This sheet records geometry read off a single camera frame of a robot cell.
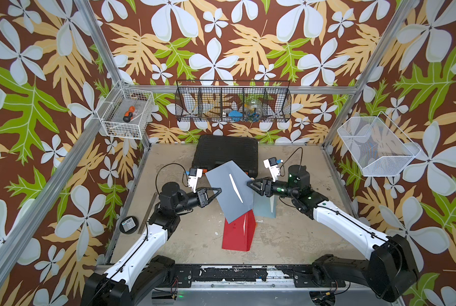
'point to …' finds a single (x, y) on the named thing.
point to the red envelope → (238, 234)
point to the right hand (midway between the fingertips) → (249, 183)
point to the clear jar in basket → (254, 111)
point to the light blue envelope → (265, 206)
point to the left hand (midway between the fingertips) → (221, 190)
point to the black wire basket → (232, 101)
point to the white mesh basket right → (377, 146)
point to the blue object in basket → (235, 115)
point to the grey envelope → (236, 198)
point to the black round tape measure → (128, 224)
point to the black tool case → (212, 152)
